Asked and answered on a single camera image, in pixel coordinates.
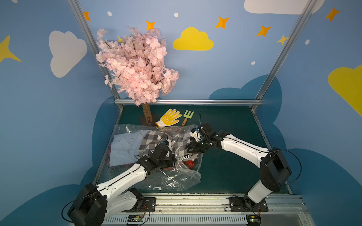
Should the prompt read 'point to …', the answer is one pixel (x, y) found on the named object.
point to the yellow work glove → (169, 118)
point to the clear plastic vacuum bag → (178, 178)
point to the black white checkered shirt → (178, 143)
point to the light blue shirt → (125, 148)
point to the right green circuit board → (253, 219)
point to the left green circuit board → (135, 218)
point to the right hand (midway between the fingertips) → (190, 149)
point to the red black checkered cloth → (190, 163)
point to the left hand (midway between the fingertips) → (177, 157)
